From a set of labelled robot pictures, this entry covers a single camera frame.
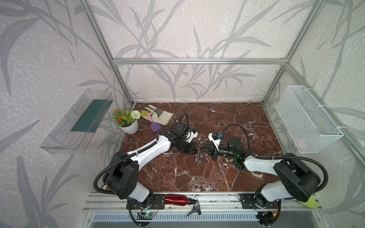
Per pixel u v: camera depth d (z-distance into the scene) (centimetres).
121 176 42
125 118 89
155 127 105
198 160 78
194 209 71
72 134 64
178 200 71
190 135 72
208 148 75
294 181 43
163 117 112
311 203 72
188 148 72
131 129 96
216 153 71
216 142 71
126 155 45
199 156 78
